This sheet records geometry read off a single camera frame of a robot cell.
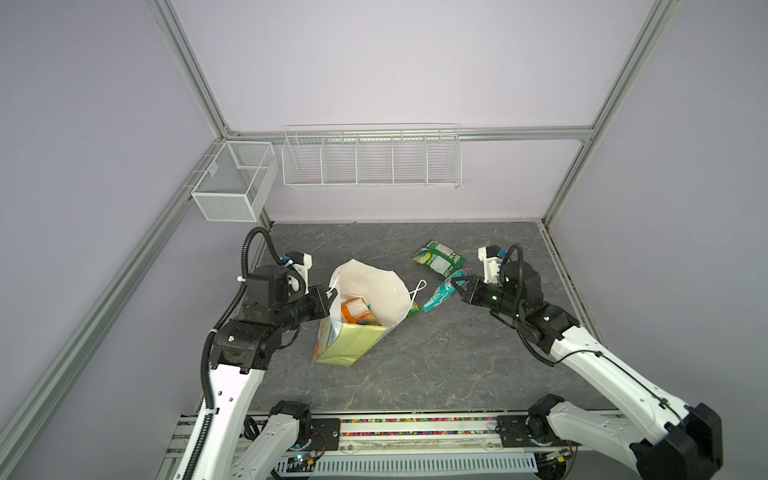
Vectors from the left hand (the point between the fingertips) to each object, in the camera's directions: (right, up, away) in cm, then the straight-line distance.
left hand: (336, 296), depth 67 cm
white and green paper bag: (+5, -6, +22) cm, 24 cm away
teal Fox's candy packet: (+26, 0, +8) cm, 27 cm away
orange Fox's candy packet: (+2, -7, +20) cm, 21 cm away
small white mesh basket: (-41, +33, +34) cm, 63 cm away
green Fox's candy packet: (+29, +8, +38) cm, 49 cm away
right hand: (+28, +2, +8) cm, 29 cm away
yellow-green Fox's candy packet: (+19, -10, +27) cm, 35 cm away
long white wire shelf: (+5, +41, +30) cm, 51 cm away
